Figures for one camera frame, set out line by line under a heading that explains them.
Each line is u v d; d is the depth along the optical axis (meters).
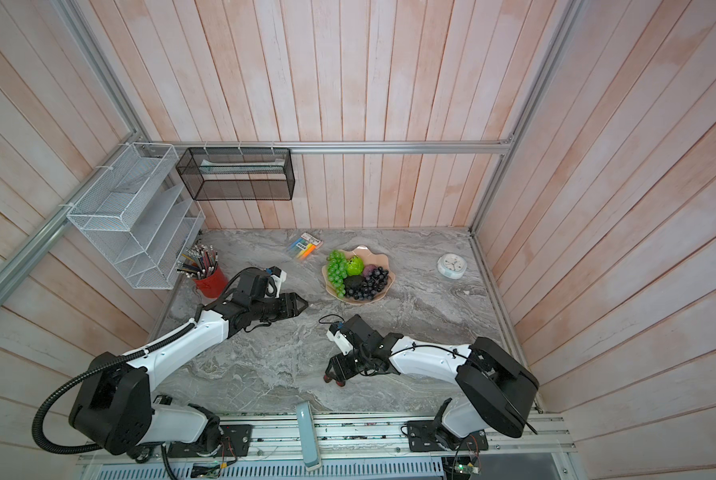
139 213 0.73
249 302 0.66
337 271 0.98
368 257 1.07
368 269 1.01
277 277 0.80
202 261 0.91
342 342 0.77
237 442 0.73
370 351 0.66
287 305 0.75
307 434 0.74
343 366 0.73
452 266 1.07
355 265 1.01
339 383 0.82
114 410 0.41
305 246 1.14
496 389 0.43
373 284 0.95
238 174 1.04
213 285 0.96
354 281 0.98
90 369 0.43
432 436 0.73
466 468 0.70
